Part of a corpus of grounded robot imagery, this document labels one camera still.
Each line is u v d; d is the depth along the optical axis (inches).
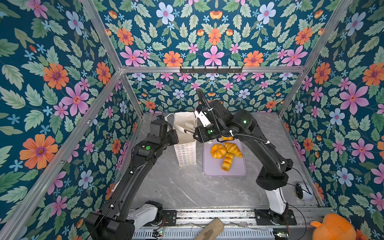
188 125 30.3
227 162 33.9
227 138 19.3
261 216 28.8
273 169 18.1
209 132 21.2
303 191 29.3
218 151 37.4
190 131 25.7
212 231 26.6
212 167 35.1
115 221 14.6
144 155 19.1
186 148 30.1
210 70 35.8
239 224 28.4
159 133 20.9
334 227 26.0
